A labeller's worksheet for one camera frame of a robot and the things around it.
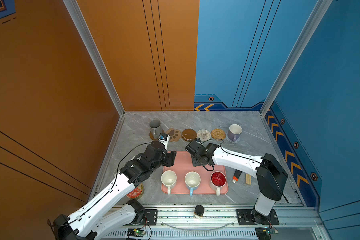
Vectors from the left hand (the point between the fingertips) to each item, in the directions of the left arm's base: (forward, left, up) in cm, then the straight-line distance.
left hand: (171, 150), depth 74 cm
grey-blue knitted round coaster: (+18, -38, -18) cm, 46 cm away
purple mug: (+26, -42, -17) cm, 52 cm away
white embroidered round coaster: (+25, -20, -20) cm, 37 cm away
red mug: (-8, -25, -18) cm, 32 cm away
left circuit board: (-32, +16, -22) cm, 42 cm away
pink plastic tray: (+2, -6, -20) cm, 21 cm away
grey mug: (+23, +13, -10) cm, 28 cm away
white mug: (-7, +2, -19) cm, 20 cm away
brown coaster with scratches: (+25, -9, -20) cm, 33 cm away
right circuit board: (-32, -45, -21) cm, 59 cm away
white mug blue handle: (-8, -11, -20) cm, 24 cm away
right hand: (+2, -13, -14) cm, 19 cm away
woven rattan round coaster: (+26, -30, -20) cm, 45 cm away
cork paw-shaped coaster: (+25, +1, -20) cm, 32 cm away
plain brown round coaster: (+23, +18, -20) cm, 36 cm away
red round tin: (-15, +19, -18) cm, 30 cm away
